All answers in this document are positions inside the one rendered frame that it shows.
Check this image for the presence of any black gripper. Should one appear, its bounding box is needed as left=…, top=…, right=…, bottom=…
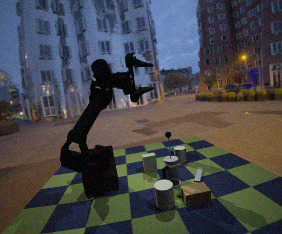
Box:
left=113, top=53, right=155, bottom=102

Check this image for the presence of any grey flat bar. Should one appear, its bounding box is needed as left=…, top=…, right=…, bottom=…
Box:
left=194, top=167, right=203, bottom=182

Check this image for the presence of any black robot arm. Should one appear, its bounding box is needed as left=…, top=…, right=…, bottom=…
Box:
left=60, top=59, right=133, bottom=173

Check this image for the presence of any brown cardboard box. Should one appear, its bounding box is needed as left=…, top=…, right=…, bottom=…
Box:
left=181, top=182, right=211, bottom=206

